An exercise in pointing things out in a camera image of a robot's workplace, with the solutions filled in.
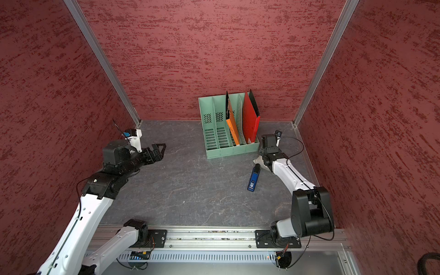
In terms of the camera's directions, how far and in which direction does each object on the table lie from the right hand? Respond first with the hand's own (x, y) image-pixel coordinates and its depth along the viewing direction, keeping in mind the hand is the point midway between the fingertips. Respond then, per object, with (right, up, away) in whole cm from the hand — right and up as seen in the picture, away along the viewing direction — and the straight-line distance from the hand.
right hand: (267, 149), depth 91 cm
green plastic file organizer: (-27, +5, +20) cm, 34 cm away
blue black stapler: (-8, -15, -2) cm, 17 cm away
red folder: (-8, +17, +10) cm, 21 cm away
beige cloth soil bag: (-3, -6, +4) cm, 8 cm away
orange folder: (-20, +15, -10) cm, 27 cm away
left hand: (-52, +1, -20) cm, 56 cm away
